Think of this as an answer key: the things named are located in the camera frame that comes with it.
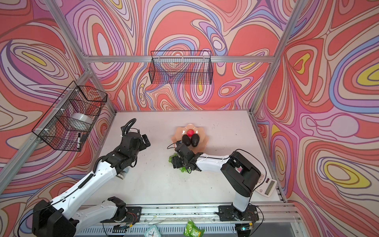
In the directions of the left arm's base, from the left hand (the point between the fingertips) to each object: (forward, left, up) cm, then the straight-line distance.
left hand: (142, 138), depth 81 cm
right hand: (-7, -19, -18) cm, 27 cm away
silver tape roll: (0, +27, +14) cm, 30 cm away
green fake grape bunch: (-11, -22, -16) cm, 30 cm away
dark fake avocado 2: (+8, -30, -14) cm, 34 cm away
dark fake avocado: (+9, -24, -16) cm, 30 cm away
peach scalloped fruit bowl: (+17, -20, -16) cm, 31 cm away
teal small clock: (-41, -9, -17) cm, 46 cm away
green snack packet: (-41, -27, -18) cm, 52 cm away
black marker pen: (-6, +28, +6) cm, 30 cm away
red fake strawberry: (+14, -27, -14) cm, 33 cm away
